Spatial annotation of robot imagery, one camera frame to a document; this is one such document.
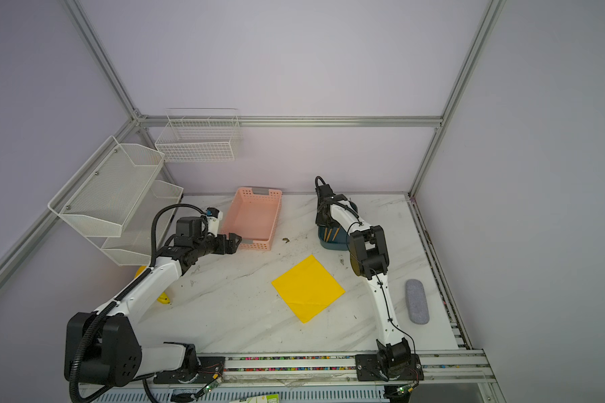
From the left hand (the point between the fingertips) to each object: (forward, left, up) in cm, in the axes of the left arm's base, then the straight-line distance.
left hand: (228, 239), depth 86 cm
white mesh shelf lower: (-10, +16, +18) cm, 26 cm away
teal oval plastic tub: (+11, -40, -14) cm, 44 cm away
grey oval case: (-20, -65, -12) cm, 69 cm away
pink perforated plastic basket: (+27, -1, -17) cm, 32 cm away
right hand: (+19, -35, -13) cm, 42 cm away
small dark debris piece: (+11, -18, -15) cm, 26 cm away
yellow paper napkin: (-11, -28, -15) cm, 34 cm away
